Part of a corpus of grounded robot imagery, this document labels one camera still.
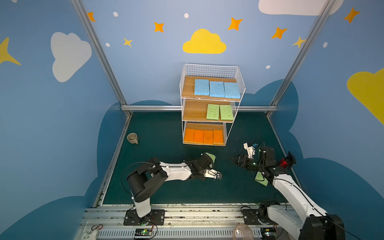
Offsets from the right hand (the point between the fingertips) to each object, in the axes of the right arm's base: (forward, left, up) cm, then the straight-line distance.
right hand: (234, 158), depth 82 cm
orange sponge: (+22, +27, -10) cm, 36 cm away
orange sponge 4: (+22, +7, -11) cm, 25 cm away
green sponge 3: (+22, +5, +14) cm, 26 cm away
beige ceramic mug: (+17, +67, -9) cm, 69 cm away
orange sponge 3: (+21, +14, -11) cm, 28 cm away
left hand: (+1, +15, -11) cm, 18 cm away
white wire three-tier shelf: (+27, +24, +12) cm, 38 cm away
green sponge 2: (+22, +13, +14) cm, 29 cm away
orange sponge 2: (+22, +21, -10) cm, 31 cm away
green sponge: (+7, +11, -12) cm, 18 cm away
